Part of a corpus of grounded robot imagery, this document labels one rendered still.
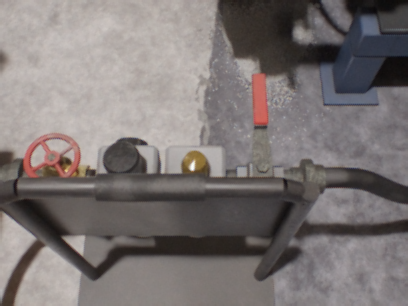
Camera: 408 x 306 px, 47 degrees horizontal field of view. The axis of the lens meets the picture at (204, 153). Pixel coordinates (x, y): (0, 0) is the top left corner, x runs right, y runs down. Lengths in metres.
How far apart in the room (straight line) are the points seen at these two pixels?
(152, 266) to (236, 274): 0.18
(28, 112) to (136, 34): 0.36
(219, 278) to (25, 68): 0.75
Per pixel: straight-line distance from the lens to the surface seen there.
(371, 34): 1.09
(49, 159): 0.63
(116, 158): 0.61
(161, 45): 1.33
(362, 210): 1.16
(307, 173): 0.66
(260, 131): 0.66
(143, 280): 1.07
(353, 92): 1.28
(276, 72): 1.28
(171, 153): 0.65
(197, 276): 1.06
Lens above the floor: 1.05
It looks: 65 degrees down
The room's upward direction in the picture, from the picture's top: straight up
